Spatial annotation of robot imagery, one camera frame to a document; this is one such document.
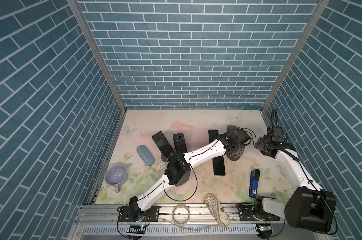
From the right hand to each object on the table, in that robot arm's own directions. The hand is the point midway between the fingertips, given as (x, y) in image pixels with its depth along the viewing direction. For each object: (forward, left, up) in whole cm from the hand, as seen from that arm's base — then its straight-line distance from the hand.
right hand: (265, 145), depth 85 cm
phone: (-3, +60, -1) cm, 60 cm away
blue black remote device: (-15, +6, -10) cm, 19 cm away
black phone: (-1, +50, -2) cm, 50 cm away
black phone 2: (+17, +28, -17) cm, 37 cm away
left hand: (-2, +15, -3) cm, 15 cm away
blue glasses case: (-7, +71, -11) cm, 72 cm away
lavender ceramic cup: (-20, +85, -11) cm, 89 cm away
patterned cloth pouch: (-34, +26, -10) cm, 44 cm away
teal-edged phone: (-9, +25, -13) cm, 30 cm away
